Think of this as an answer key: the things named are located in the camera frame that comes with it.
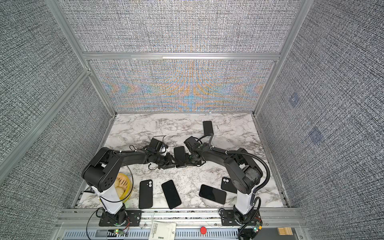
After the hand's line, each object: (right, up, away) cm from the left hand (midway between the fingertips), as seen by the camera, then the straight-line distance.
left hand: (177, 165), depth 90 cm
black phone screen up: (+21, +22, +20) cm, 36 cm away
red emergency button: (+14, -24, -22) cm, 35 cm away
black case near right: (+29, -10, -5) cm, 31 cm away
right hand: (+5, +1, +1) cm, 6 cm away
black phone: (-2, -13, -10) cm, 17 cm away
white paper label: (-5, -25, -21) cm, 33 cm away
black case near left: (-16, -13, -9) cm, 23 cm away
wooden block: (+52, -25, -21) cm, 62 cm away
